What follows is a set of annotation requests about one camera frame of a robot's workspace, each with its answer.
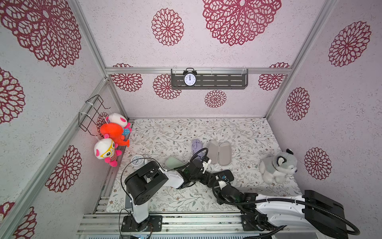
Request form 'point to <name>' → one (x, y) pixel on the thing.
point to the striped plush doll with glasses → (105, 148)
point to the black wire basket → (88, 120)
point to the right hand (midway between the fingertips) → (212, 190)
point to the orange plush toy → (114, 131)
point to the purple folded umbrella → (196, 146)
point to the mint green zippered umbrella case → (172, 163)
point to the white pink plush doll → (120, 119)
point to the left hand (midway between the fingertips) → (211, 176)
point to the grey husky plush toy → (276, 167)
